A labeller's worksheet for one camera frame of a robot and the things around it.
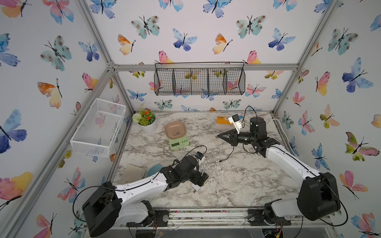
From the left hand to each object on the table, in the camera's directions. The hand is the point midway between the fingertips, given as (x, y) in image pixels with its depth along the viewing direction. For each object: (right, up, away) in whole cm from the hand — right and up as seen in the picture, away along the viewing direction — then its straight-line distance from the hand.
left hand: (203, 172), depth 80 cm
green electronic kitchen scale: (-17, +13, +20) cm, 29 cm away
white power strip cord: (+60, +18, +29) cm, 69 cm away
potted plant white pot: (-37, +29, +18) cm, 50 cm away
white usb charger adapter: (-4, -7, -4) cm, 8 cm away
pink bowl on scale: (-19, +22, +25) cm, 38 cm away
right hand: (+9, +20, -4) cm, 22 cm away
